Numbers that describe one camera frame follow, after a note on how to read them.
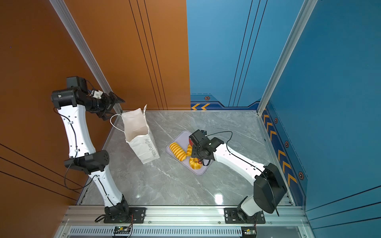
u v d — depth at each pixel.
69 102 0.48
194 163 0.87
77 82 0.55
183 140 1.04
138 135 0.74
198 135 0.64
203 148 0.62
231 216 0.72
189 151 0.92
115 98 0.65
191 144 0.88
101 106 0.63
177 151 0.92
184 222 0.73
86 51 0.85
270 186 0.40
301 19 0.73
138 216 0.74
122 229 0.71
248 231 0.71
